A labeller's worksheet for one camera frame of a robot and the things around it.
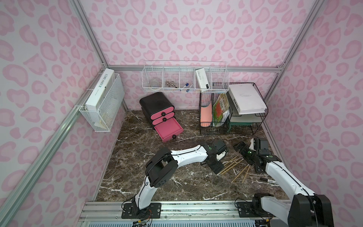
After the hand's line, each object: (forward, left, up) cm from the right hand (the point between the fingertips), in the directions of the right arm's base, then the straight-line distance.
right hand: (237, 148), depth 87 cm
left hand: (-8, +13, -5) cm, 16 cm away
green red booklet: (+29, +7, +5) cm, 31 cm away
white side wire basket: (+2, +74, +24) cm, 78 cm away
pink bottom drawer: (+17, +45, -5) cm, 48 cm away
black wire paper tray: (+19, -11, 0) cm, 22 cm away
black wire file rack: (+22, +4, -8) cm, 23 cm away
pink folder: (+32, +17, -6) cm, 37 cm away
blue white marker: (+40, +32, +18) cm, 54 cm away
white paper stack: (+29, -9, +14) cm, 34 cm away
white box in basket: (+36, +21, +25) cm, 49 cm away
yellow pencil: (-8, +2, -8) cm, 12 cm away
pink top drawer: (+22, +49, +9) cm, 54 cm away
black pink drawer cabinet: (+37, +57, +4) cm, 68 cm away
